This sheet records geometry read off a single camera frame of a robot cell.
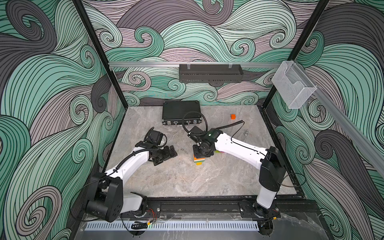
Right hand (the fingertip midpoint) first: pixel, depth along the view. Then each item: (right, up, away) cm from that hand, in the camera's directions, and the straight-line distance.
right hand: (196, 156), depth 81 cm
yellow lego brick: (+2, -6, +7) cm, 10 cm away
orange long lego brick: (+2, -2, +4) cm, 5 cm away
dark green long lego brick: (+2, -4, +4) cm, 6 cm away
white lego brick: (+2, -3, +4) cm, 5 cm away
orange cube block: (+30, +23, +31) cm, 49 cm away
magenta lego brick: (+9, +8, -25) cm, 27 cm away
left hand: (-15, 0, +3) cm, 15 cm away
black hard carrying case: (-14, +26, +34) cm, 45 cm away
